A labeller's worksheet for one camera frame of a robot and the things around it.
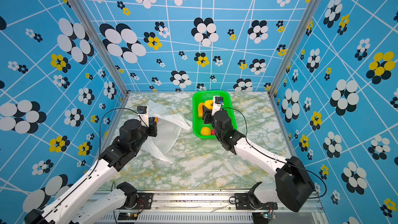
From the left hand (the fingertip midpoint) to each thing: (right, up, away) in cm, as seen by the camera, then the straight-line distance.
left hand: (155, 116), depth 74 cm
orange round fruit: (+26, +6, +1) cm, 27 cm away
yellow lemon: (+25, -10, +17) cm, 32 cm away
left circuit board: (-12, -47, -2) cm, 49 cm away
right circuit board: (+49, -46, -4) cm, 67 cm away
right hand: (+26, +5, +5) cm, 27 cm away
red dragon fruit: (+29, -11, +20) cm, 37 cm away
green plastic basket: (+22, +12, +33) cm, 41 cm away
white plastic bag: (+1, -9, +27) cm, 29 cm away
